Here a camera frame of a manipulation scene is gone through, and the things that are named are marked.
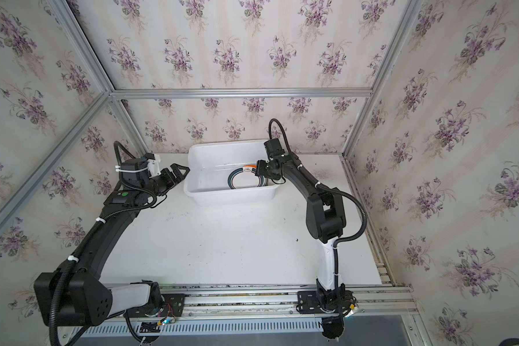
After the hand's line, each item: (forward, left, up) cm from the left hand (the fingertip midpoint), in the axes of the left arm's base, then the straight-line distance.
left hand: (182, 174), depth 79 cm
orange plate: (+21, -25, -18) cm, 37 cm away
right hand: (+12, -34, -11) cm, 38 cm away
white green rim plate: (+13, -22, -18) cm, 32 cm away
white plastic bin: (+19, -11, -22) cm, 31 cm away
